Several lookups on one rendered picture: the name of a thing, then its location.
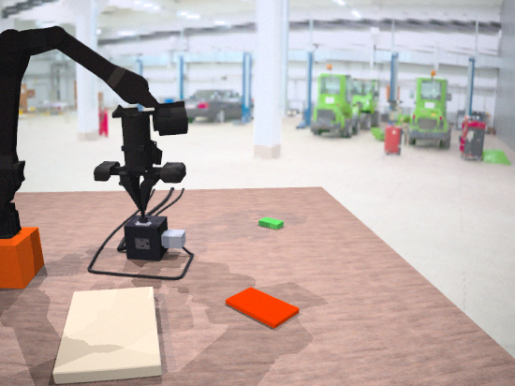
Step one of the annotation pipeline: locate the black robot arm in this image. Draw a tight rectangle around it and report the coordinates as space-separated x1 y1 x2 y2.
0 25 188 239

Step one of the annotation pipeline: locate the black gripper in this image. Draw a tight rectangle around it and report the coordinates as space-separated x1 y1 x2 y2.
94 137 186 212

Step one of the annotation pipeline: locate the small green block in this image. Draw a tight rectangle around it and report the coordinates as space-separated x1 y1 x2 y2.
258 217 284 230

